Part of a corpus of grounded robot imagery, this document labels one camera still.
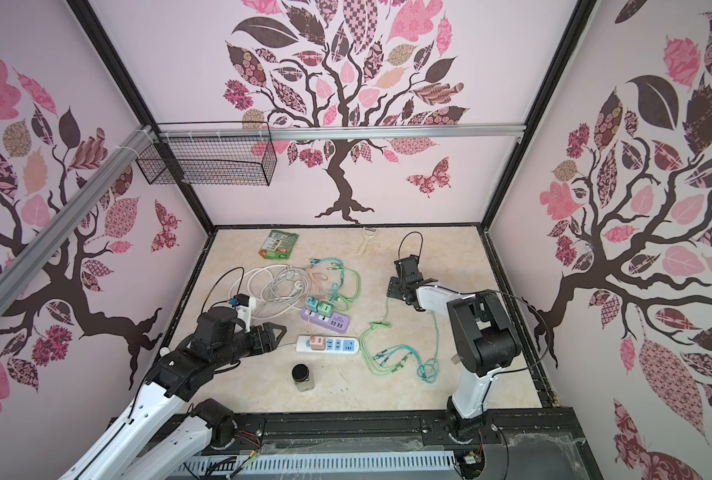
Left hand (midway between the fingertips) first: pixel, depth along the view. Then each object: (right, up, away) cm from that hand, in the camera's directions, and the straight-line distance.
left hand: (277, 337), depth 75 cm
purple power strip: (+14, 0, +15) cm, 20 cm away
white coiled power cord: (-7, +10, +26) cm, 29 cm away
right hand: (+35, +11, +24) cm, 44 cm away
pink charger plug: (+9, -4, +7) cm, 12 cm away
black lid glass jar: (+6, -10, -1) cm, 12 cm away
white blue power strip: (+13, -5, +10) cm, 17 cm away
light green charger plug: (+11, +4, +14) cm, 18 cm away
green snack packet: (-11, +25, +39) cm, 47 cm away
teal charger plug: (+6, +6, +14) cm, 17 cm away
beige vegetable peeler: (+24, +30, +42) cm, 57 cm away
